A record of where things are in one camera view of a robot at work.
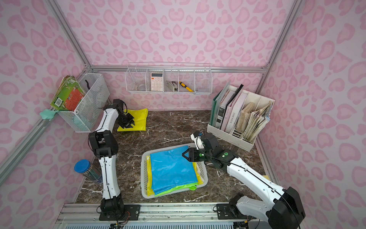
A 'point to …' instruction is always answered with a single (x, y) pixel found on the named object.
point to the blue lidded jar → (85, 167)
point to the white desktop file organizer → (235, 137)
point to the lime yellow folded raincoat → (140, 117)
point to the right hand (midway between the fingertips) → (184, 154)
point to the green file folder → (215, 104)
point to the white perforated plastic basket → (200, 166)
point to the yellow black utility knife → (184, 86)
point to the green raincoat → (191, 186)
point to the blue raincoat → (170, 168)
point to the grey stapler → (171, 86)
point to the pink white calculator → (156, 81)
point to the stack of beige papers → (251, 122)
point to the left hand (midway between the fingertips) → (133, 121)
